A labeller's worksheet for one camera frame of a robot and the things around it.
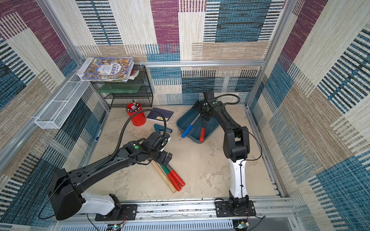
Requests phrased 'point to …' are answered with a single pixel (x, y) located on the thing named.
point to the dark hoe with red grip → (203, 132)
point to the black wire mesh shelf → (145, 96)
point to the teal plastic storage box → (190, 123)
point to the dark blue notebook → (167, 115)
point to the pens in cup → (134, 108)
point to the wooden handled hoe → (174, 190)
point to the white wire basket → (57, 113)
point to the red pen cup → (139, 120)
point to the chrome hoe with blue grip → (188, 129)
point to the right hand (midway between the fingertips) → (198, 112)
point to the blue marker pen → (98, 135)
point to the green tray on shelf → (129, 88)
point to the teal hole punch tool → (158, 127)
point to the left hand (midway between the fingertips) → (165, 154)
